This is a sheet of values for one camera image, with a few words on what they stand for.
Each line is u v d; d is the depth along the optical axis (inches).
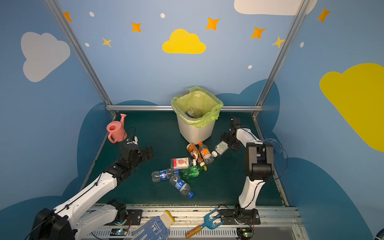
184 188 32.2
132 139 29.2
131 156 25.1
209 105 38.1
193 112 39.1
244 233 28.0
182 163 35.0
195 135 36.7
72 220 16.6
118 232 27.7
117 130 37.9
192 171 34.9
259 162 20.5
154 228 27.9
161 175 33.0
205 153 36.6
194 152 36.7
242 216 26.9
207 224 28.6
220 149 37.7
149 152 30.1
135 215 29.7
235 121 32.7
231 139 33.1
